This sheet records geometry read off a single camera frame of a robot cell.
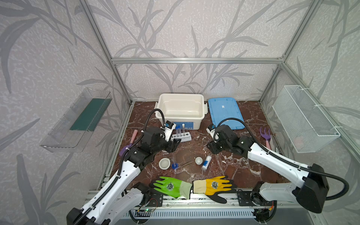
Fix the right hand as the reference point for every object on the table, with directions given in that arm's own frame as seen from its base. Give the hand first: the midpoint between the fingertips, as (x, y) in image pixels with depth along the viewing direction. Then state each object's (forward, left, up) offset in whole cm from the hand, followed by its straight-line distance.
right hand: (209, 139), depth 80 cm
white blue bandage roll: (-9, +1, -13) cm, 15 cm away
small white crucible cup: (-7, +6, -14) cm, 17 cm away
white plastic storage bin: (+32, +12, -11) cm, 36 cm away
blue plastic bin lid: (+37, -15, -15) cm, 43 cm away
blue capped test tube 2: (+8, +20, -4) cm, 21 cm away
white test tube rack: (+9, +14, -13) cm, 21 cm away
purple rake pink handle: (+10, -44, -16) cm, 48 cm away
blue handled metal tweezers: (-10, +20, -14) cm, 27 cm away
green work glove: (-23, +19, -14) cm, 33 cm away
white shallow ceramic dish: (-10, +27, -13) cm, 32 cm away
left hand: (-1, +18, +7) cm, 19 cm away
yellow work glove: (-22, -1, -12) cm, 26 cm away
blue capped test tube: (+9, +18, -4) cm, 20 cm away
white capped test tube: (+9, +16, -2) cm, 18 cm away
